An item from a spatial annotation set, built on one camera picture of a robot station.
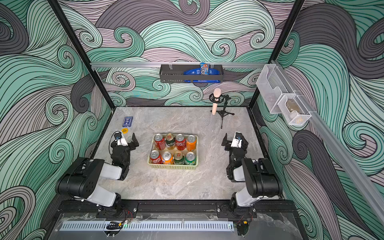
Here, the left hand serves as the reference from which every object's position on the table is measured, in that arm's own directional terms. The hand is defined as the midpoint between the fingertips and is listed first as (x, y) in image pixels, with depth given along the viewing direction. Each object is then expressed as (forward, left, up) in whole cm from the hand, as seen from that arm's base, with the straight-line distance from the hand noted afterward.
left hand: (125, 134), depth 88 cm
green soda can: (-14, -39, -3) cm, 42 cm away
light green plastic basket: (-16, -30, -8) cm, 35 cm away
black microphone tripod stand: (+21, -60, +8) cm, 64 cm away
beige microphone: (+21, -56, +14) cm, 61 cm away
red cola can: (-3, -21, -3) cm, 21 cm away
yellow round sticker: (+12, +8, -14) cm, 20 cm away
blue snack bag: (+33, -43, +22) cm, 59 cm away
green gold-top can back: (-3, -27, -3) cm, 27 cm away
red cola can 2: (-3, -33, -3) cm, 34 cm away
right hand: (-1, -67, 0) cm, 67 cm away
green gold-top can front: (-14, -33, -3) cm, 36 cm away
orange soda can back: (-3, -40, -3) cm, 40 cm away
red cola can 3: (-13, -20, -2) cm, 24 cm away
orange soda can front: (-14, -26, -3) cm, 30 cm away
